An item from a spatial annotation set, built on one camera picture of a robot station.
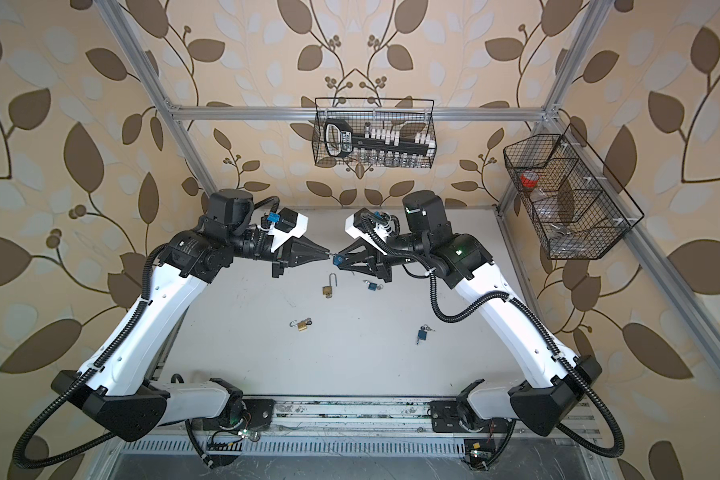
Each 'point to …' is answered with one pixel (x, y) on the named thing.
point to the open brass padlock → (328, 290)
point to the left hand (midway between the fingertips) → (328, 251)
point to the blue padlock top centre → (373, 286)
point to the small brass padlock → (301, 325)
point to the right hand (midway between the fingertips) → (344, 259)
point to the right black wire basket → (580, 206)
